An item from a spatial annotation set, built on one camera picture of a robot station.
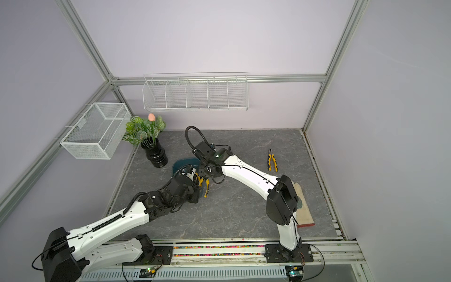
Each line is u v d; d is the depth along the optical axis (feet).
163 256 2.42
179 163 3.39
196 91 3.31
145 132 2.84
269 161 3.42
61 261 1.24
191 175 2.31
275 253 2.42
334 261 2.38
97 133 2.76
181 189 1.92
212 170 1.89
